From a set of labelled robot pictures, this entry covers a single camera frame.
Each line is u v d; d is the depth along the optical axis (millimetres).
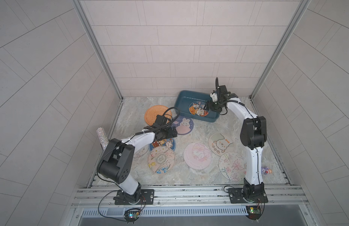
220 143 911
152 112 1053
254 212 680
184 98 1147
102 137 694
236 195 719
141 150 867
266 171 771
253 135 562
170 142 911
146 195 708
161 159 830
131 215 642
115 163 439
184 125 993
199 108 1084
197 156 847
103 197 709
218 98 794
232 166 817
